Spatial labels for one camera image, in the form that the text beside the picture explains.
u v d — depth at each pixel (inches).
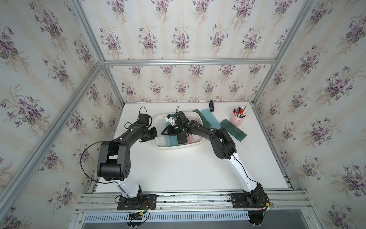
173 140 37.1
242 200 28.8
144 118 29.4
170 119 36.9
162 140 37.4
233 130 40.1
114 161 18.2
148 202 28.7
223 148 25.1
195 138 36.9
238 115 39.1
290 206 28.2
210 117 43.6
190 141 37.3
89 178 16.1
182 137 37.4
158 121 39.9
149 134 32.9
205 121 41.8
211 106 45.2
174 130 35.5
